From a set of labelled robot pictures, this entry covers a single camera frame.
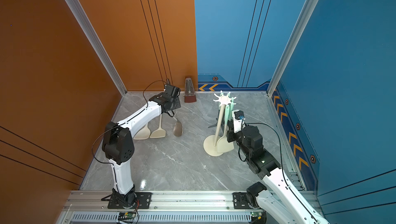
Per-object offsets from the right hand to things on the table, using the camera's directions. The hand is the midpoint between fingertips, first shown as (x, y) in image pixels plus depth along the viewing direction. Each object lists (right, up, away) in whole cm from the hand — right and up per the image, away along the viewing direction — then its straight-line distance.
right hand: (229, 120), depth 73 cm
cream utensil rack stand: (-8, -16, +19) cm, 26 cm away
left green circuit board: (-49, -45, -1) cm, 66 cm away
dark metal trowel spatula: (-28, -8, +21) cm, 36 cm away
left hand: (-29, +10, +22) cm, 38 cm away
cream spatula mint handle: (-40, -10, +24) cm, 48 cm away
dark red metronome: (-22, +15, +36) cm, 45 cm away
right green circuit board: (+13, -44, -1) cm, 46 cm away
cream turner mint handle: (-1, -13, +6) cm, 15 cm away
